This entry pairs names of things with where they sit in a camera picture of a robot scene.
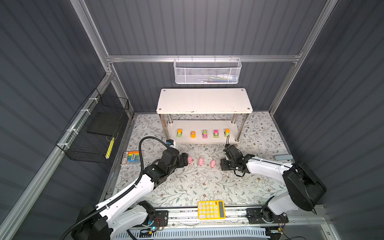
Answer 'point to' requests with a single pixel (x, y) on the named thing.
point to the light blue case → (283, 157)
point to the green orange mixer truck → (179, 133)
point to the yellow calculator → (211, 210)
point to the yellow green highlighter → (108, 152)
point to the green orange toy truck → (227, 132)
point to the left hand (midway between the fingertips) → (182, 155)
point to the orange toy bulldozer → (193, 134)
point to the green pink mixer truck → (216, 133)
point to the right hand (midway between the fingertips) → (225, 164)
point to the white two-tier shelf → (204, 115)
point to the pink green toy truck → (204, 134)
